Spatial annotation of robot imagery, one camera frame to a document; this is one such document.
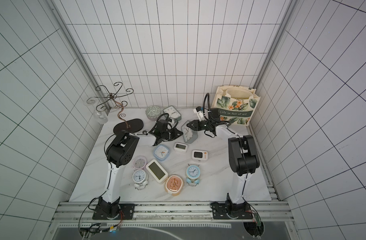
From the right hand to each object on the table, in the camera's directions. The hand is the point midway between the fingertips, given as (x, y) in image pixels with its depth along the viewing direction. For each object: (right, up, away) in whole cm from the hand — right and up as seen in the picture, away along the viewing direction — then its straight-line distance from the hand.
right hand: (191, 121), depth 95 cm
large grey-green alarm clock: (-1, -9, +2) cm, 9 cm away
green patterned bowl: (-29, +7, +16) cm, 34 cm away
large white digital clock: (-20, -28, -13) cm, 36 cm away
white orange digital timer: (+5, -21, -4) cm, 22 cm away
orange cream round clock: (-10, -34, -15) cm, 38 cm away
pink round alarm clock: (-32, -24, -7) cm, 41 cm away
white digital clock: (-7, -17, 0) cm, 18 cm away
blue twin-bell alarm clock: (0, -29, -13) cm, 31 cm away
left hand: (-6, -9, +7) cm, 13 cm away
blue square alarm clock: (-19, -19, -3) cm, 27 cm away
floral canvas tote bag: (+30, +11, 0) cm, 32 cm away
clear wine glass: (-57, +3, -6) cm, 57 cm away
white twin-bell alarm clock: (-29, -31, -15) cm, 45 cm away
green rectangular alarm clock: (-14, +7, +19) cm, 25 cm away
